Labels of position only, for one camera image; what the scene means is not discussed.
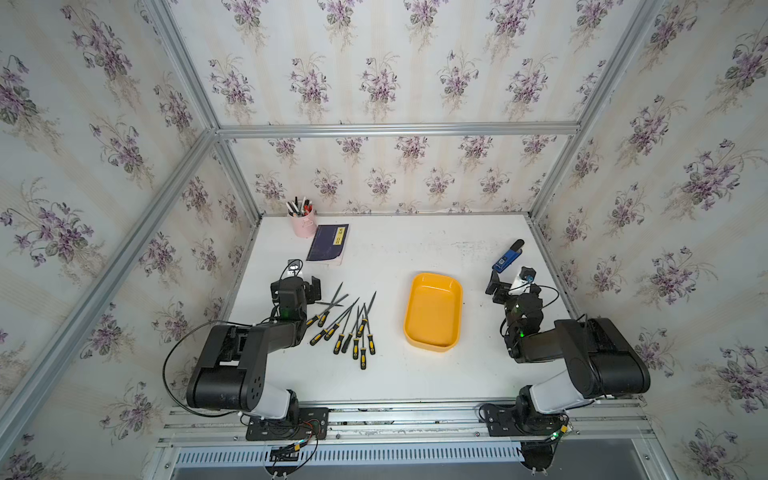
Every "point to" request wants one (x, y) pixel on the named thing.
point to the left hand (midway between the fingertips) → (299, 279)
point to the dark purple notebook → (328, 242)
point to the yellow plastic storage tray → (432, 315)
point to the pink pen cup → (305, 226)
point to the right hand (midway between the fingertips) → (513, 274)
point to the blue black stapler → (514, 252)
